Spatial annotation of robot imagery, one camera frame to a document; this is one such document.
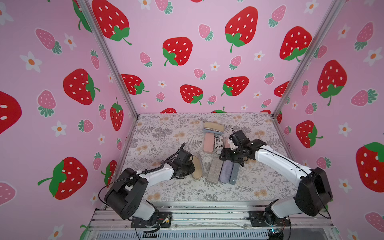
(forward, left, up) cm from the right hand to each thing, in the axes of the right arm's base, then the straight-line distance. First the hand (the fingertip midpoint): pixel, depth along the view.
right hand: (226, 156), depth 84 cm
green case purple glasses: (-7, -5, -6) cm, 11 cm away
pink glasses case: (+17, +10, -11) cm, 23 cm away
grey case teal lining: (-7, +7, -8) cm, 12 cm away
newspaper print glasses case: (+15, +3, -9) cm, 18 cm away
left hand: (-4, +17, -9) cm, 20 cm away
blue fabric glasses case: (+30, +7, -9) cm, 32 cm away
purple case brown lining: (-5, -1, -9) cm, 10 cm away
